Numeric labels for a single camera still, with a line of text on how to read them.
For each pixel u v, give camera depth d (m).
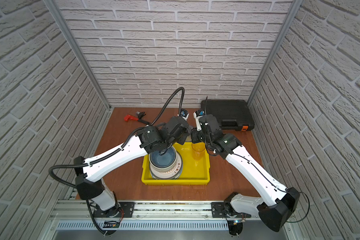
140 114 1.13
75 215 0.73
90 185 0.42
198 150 0.85
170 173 0.83
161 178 0.80
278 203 0.38
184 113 0.58
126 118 1.11
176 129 0.49
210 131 0.51
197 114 0.62
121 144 0.44
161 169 0.75
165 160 0.83
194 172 0.85
